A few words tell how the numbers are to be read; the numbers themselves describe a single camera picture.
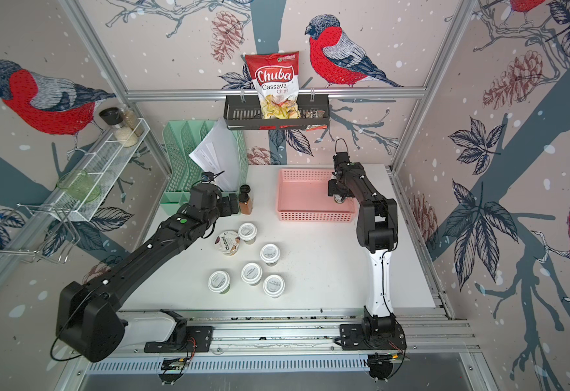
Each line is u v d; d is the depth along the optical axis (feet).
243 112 3.11
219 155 3.19
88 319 1.29
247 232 2.98
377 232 2.00
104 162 2.65
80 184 2.25
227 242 2.95
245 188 3.28
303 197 3.29
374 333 2.12
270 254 2.80
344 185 2.56
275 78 2.62
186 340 2.34
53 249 2.25
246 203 3.20
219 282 2.61
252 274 2.64
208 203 2.09
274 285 2.56
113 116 2.57
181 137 3.30
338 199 3.40
